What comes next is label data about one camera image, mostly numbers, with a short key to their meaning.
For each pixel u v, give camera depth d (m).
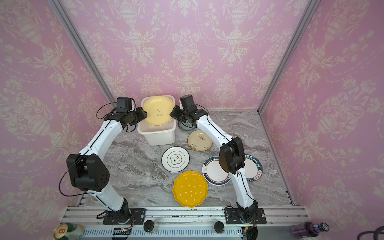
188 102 0.70
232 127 1.09
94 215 0.75
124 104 0.66
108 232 0.71
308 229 0.65
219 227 0.68
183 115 0.76
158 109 0.90
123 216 0.67
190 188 0.82
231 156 0.55
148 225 0.64
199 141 1.03
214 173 0.87
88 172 0.46
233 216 0.73
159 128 0.90
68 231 0.62
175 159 0.94
